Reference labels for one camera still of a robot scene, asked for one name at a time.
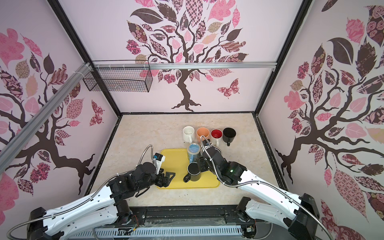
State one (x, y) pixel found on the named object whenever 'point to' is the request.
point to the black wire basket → (134, 75)
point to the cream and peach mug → (202, 131)
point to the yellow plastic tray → (176, 161)
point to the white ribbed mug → (188, 134)
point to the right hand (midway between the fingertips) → (199, 156)
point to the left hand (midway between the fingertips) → (169, 175)
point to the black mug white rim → (194, 173)
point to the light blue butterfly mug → (193, 152)
